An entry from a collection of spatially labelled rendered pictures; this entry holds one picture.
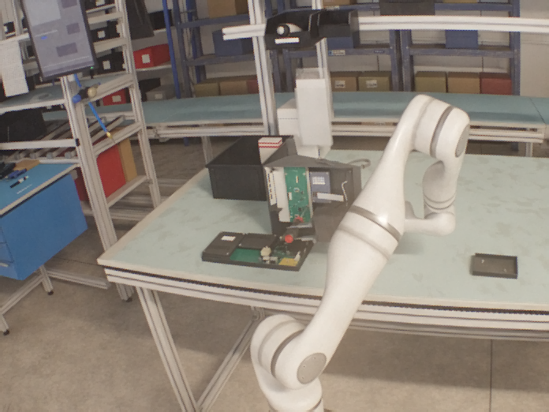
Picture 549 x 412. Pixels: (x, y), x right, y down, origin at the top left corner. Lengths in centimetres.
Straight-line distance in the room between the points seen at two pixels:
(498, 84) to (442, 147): 407
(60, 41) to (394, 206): 180
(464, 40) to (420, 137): 397
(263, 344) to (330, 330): 10
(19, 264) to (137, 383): 83
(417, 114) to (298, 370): 42
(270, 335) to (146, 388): 173
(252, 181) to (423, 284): 67
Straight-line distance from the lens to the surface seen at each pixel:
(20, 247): 245
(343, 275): 68
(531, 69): 527
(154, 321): 159
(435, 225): 102
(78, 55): 222
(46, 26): 223
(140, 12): 357
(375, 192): 71
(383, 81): 481
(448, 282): 109
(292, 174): 121
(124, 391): 243
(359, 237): 69
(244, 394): 224
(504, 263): 117
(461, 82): 478
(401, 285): 108
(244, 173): 151
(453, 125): 75
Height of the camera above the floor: 163
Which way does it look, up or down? 25 degrees down
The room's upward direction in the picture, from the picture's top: 7 degrees counter-clockwise
